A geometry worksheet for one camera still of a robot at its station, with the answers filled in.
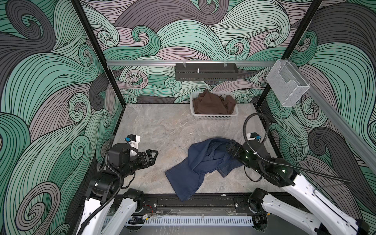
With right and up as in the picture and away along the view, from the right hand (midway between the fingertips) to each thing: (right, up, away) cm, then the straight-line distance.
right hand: (228, 149), depth 70 cm
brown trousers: (-3, +27, +40) cm, 48 cm away
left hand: (-36, 0, -5) cm, 36 cm away
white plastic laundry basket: (0, +16, +34) cm, 37 cm away
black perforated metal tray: (-7, +46, +25) cm, 53 cm away
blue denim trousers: (-10, -7, +13) cm, 18 cm away
